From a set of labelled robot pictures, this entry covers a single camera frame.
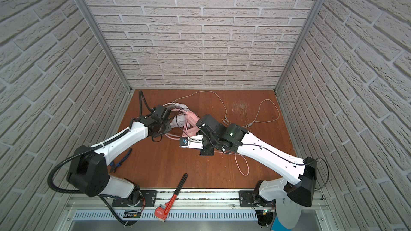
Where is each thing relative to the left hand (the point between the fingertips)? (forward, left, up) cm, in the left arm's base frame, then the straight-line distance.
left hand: (167, 125), depth 87 cm
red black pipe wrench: (-40, -1, -9) cm, 41 cm away
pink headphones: (-4, -13, +3) cm, 14 cm away
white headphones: (+4, -6, -2) cm, 7 cm away
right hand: (-16, -17, +12) cm, 26 cm away
